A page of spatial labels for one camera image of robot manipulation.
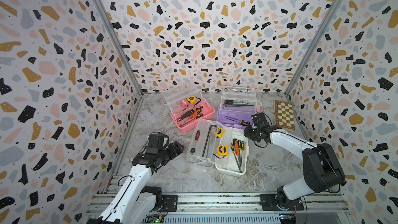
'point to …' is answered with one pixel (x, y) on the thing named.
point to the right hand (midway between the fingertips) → (245, 132)
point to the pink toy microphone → (258, 106)
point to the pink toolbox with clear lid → (187, 106)
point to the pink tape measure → (184, 103)
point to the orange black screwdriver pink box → (193, 114)
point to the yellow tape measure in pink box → (192, 99)
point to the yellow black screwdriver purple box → (242, 122)
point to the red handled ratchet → (193, 150)
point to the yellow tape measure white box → (223, 150)
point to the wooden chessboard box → (284, 115)
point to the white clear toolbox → (212, 144)
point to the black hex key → (212, 125)
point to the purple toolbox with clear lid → (238, 104)
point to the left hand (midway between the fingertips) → (181, 149)
